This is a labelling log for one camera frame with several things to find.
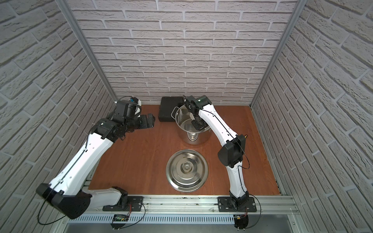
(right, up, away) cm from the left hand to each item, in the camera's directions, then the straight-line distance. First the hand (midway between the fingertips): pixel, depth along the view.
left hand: (144, 115), depth 74 cm
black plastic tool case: (+6, +9, +38) cm, 39 cm away
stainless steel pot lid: (+22, -33, +10) cm, 41 cm away
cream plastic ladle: (+25, 0, +30) cm, 39 cm away
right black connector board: (+49, -52, -5) cm, 71 cm away
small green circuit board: (-12, -53, -1) cm, 54 cm away
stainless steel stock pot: (+22, -10, +11) cm, 26 cm away
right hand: (+33, -6, +9) cm, 35 cm away
